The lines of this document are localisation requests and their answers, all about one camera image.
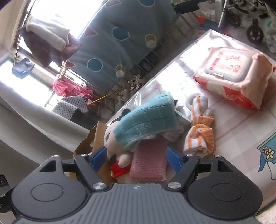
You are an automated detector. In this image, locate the cream doll red shirt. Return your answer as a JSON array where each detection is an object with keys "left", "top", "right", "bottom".
[{"left": 103, "top": 109, "right": 133, "bottom": 183}]

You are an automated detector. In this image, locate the pink knitted sponge cloth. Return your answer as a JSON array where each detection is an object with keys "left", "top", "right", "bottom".
[{"left": 129, "top": 137, "right": 169, "bottom": 182}]

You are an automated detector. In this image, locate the orange white striped cloth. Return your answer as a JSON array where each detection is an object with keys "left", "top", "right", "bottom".
[{"left": 183, "top": 93, "right": 216, "bottom": 158}]

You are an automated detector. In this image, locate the teal microfiber towel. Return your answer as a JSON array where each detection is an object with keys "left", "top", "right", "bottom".
[{"left": 114, "top": 93, "right": 178, "bottom": 151}]

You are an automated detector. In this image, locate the cardboard box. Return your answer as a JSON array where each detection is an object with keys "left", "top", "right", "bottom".
[{"left": 73, "top": 122, "right": 116, "bottom": 187}]

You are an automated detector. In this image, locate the polka dot cloth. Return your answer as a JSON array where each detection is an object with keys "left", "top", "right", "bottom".
[{"left": 52, "top": 95, "right": 88, "bottom": 120}]

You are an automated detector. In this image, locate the yellow broom stick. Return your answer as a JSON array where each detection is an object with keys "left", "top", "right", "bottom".
[{"left": 87, "top": 92, "right": 114, "bottom": 106}]

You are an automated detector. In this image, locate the floral plastic tablecloth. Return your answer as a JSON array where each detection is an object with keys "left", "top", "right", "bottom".
[{"left": 106, "top": 29, "right": 276, "bottom": 214}]

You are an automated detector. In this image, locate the pink hanging garment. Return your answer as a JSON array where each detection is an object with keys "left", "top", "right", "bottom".
[{"left": 53, "top": 79, "right": 93, "bottom": 98}]

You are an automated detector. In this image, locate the red white wet wipes pack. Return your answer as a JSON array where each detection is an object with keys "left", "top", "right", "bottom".
[{"left": 193, "top": 47, "right": 275, "bottom": 110}]

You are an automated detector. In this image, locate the dark purple hanging garment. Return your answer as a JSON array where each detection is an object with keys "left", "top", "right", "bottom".
[{"left": 18, "top": 27, "right": 82, "bottom": 67}]

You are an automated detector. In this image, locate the small blue hanging cloth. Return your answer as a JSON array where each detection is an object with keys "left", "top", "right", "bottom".
[{"left": 12, "top": 58, "right": 35, "bottom": 79}]

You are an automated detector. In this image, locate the white hanging garment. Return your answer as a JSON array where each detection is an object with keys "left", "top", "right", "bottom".
[{"left": 26, "top": 15, "right": 70, "bottom": 52}]

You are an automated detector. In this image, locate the blue quilt with circles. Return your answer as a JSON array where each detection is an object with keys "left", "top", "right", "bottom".
[{"left": 69, "top": 1, "right": 178, "bottom": 94}]

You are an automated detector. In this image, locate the stroller with black wheels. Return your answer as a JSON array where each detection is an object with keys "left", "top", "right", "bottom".
[{"left": 218, "top": 1, "right": 275, "bottom": 49}]

